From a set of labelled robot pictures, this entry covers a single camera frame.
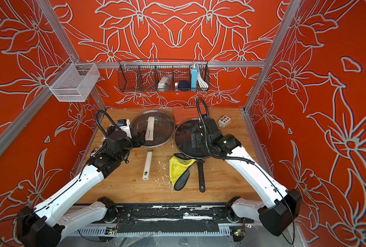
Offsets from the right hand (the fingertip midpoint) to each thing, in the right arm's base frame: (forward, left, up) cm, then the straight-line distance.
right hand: (197, 135), depth 75 cm
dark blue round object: (+36, +7, +4) cm, 37 cm away
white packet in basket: (+34, +19, +8) cm, 39 cm away
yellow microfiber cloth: (-10, +9, -19) cm, 23 cm away
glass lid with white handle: (+20, +29, -8) cm, 36 cm away
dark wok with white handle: (+11, +20, -12) cm, 25 cm away
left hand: (+2, +30, +1) cm, 30 cm away
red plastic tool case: (+34, +9, -19) cm, 41 cm away
